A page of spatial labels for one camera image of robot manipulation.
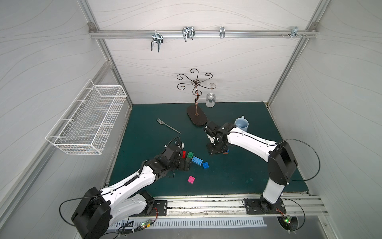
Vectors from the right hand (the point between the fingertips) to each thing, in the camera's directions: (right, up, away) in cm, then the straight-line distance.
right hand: (213, 151), depth 85 cm
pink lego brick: (-13, -15, -4) cm, 20 cm away
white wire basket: (-62, +16, -16) cm, 66 cm away
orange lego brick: (+5, +1, -9) cm, 11 cm away
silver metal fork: (-36, +16, +24) cm, 46 cm away
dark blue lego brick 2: (-4, -9, +1) cm, 10 cm away
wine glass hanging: (-1, +32, +10) cm, 34 cm away
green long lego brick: (-14, -4, +6) cm, 15 cm away
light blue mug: (+23, +15, +19) cm, 33 cm away
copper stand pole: (-10, +41, +5) cm, 43 cm away
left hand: (-16, -5, -3) cm, 17 cm away
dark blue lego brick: (+7, +2, -9) cm, 11 cm away
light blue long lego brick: (-9, -7, +3) cm, 12 cm away
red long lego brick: (-17, -3, +5) cm, 18 cm away
